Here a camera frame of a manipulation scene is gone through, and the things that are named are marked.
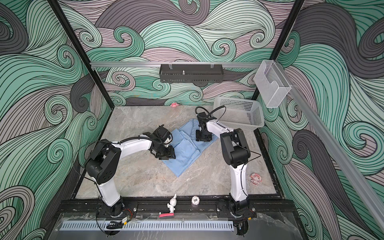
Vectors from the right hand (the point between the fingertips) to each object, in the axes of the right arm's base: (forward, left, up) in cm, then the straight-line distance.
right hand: (200, 139), depth 100 cm
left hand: (-14, +17, +2) cm, 22 cm away
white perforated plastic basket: (+24, -32, -1) cm, 40 cm away
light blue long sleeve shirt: (-9, +9, +2) cm, 13 cm away
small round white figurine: (-38, +4, +6) cm, 39 cm away
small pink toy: (+31, +21, +2) cm, 37 cm away
